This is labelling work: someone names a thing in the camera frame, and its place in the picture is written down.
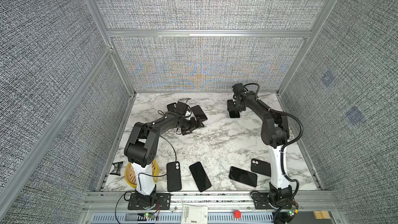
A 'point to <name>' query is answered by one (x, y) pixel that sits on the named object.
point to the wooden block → (322, 214)
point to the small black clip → (117, 165)
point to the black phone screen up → (233, 112)
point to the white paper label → (194, 214)
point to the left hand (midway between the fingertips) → (198, 128)
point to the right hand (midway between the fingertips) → (233, 107)
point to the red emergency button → (237, 213)
